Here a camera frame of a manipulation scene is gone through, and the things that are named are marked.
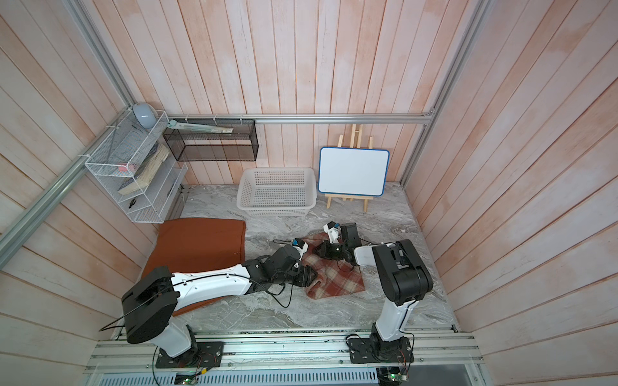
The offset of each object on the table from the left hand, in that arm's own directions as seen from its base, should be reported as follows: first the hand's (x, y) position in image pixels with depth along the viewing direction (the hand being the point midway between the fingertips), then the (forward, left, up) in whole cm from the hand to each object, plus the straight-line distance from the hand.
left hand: (310, 278), depth 81 cm
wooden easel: (+40, -10, -2) cm, 41 cm away
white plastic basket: (+48, +13, -8) cm, 51 cm away
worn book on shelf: (+23, +56, +24) cm, 65 cm away
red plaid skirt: (+3, -10, -7) cm, 12 cm away
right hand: (+15, -2, -6) cm, 16 cm away
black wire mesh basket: (+58, +31, +14) cm, 67 cm away
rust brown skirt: (+20, +54, -13) cm, 59 cm away
